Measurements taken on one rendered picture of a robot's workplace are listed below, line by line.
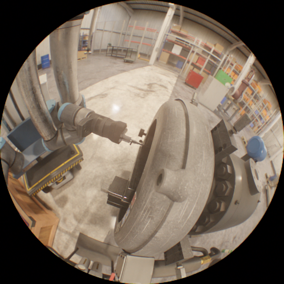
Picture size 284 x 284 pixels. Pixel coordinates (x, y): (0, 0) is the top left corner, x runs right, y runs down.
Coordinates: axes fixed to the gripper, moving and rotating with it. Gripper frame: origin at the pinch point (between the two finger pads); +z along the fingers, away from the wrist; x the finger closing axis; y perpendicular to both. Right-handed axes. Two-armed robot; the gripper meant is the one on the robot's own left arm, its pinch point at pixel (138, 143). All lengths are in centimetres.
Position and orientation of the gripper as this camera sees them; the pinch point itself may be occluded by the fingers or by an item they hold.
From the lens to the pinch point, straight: 33.2
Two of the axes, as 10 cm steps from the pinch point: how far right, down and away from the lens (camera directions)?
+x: -3.4, 8.3, 4.4
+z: 9.3, 3.6, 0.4
